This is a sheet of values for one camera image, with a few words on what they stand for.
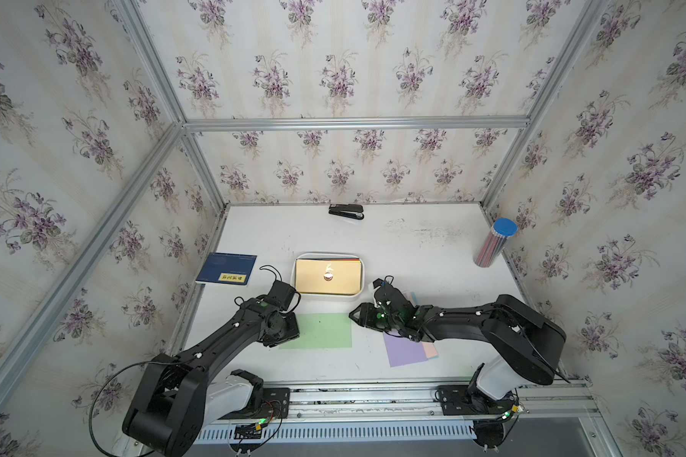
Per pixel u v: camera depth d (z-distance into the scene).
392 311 0.69
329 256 0.96
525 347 0.44
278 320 0.63
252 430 0.71
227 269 0.98
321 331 0.88
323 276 0.93
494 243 0.91
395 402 0.75
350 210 1.16
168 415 0.39
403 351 0.82
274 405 0.72
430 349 0.82
